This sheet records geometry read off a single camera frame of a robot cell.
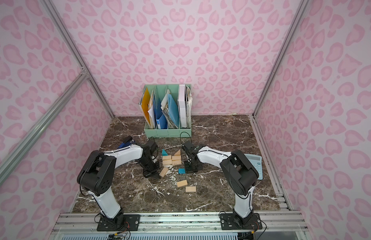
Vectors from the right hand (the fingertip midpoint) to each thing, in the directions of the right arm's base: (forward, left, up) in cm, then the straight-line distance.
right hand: (188, 171), depth 91 cm
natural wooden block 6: (-10, -2, 0) cm, 11 cm away
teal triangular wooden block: (+11, +16, +3) cm, 19 cm away
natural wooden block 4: (-1, +15, +1) cm, 15 cm away
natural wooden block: (+8, +8, +1) cm, 12 cm away
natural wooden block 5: (-7, +3, 0) cm, 8 cm away
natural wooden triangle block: (+11, +7, +3) cm, 13 cm away
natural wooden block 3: (+5, +7, +2) cm, 9 cm away
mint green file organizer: (+26, +27, +5) cm, 38 cm away
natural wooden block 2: (+6, +14, +1) cm, 15 cm away
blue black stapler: (+18, +42, +4) cm, 46 cm away
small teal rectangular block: (0, +4, +1) cm, 4 cm away
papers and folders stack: (+30, +10, +19) cm, 38 cm away
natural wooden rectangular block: (+8, +14, +2) cm, 16 cm away
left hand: (-3, +16, +1) cm, 16 cm away
